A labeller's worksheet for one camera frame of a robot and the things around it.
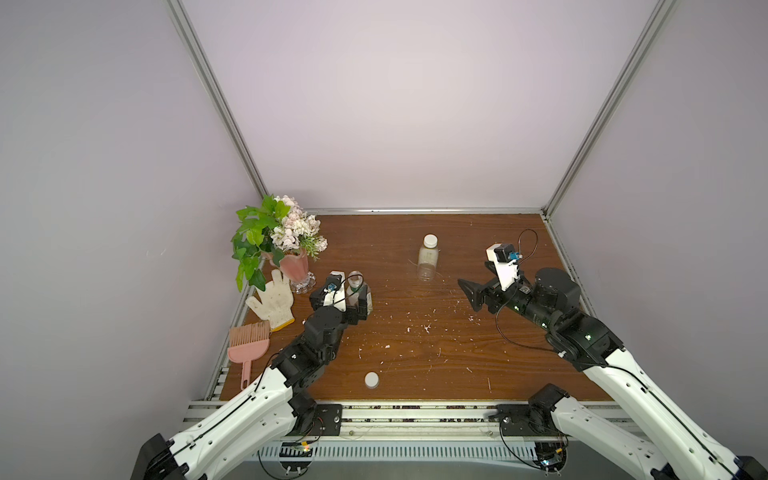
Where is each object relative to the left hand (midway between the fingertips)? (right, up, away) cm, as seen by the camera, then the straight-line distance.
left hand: (350, 285), depth 76 cm
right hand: (+31, +6, -10) cm, 33 cm away
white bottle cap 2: (+6, -27, +3) cm, 27 cm away
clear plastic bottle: (+23, +4, +22) cm, 32 cm away
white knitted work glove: (-27, -9, +18) cm, 34 cm away
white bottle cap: (+22, +11, +10) cm, 27 cm away
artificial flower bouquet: (-19, +15, -1) cm, 25 cm away
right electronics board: (+49, -40, -7) cm, 64 cm away
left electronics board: (-13, -40, -4) cm, 43 cm away
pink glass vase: (-17, +4, +8) cm, 19 cm away
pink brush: (-32, -19, +11) cm, 39 cm away
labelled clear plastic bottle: (+1, +1, +3) cm, 3 cm away
